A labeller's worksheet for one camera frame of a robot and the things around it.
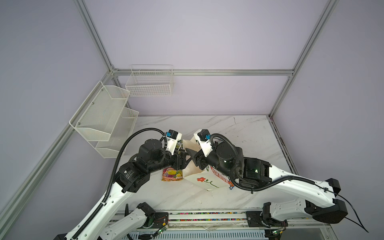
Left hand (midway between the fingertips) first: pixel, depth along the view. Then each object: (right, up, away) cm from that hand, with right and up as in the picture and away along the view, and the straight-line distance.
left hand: (188, 155), depth 63 cm
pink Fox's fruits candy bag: (-11, -15, +23) cm, 30 cm away
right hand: (+1, +5, -5) cm, 7 cm away
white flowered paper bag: (+9, -11, +2) cm, 14 cm away
